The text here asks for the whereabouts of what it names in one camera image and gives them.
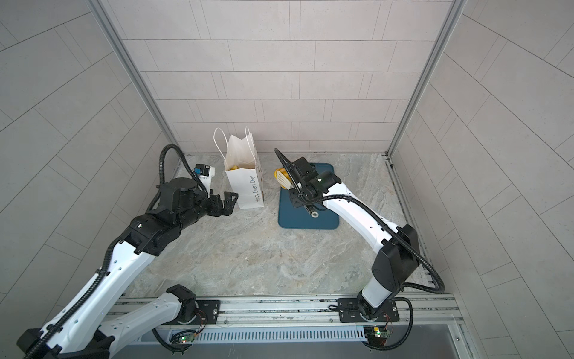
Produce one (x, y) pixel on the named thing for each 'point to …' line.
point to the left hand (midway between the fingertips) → (231, 191)
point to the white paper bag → (243, 170)
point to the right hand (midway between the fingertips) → (295, 197)
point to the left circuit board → (187, 338)
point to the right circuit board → (376, 336)
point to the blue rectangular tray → (300, 217)
